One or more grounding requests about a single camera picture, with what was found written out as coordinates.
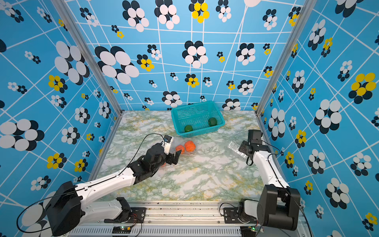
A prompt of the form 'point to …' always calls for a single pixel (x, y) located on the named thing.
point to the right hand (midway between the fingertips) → (251, 148)
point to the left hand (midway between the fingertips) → (176, 146)
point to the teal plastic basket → (196, 115)
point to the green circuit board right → (248, 231)
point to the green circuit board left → (122, 229)
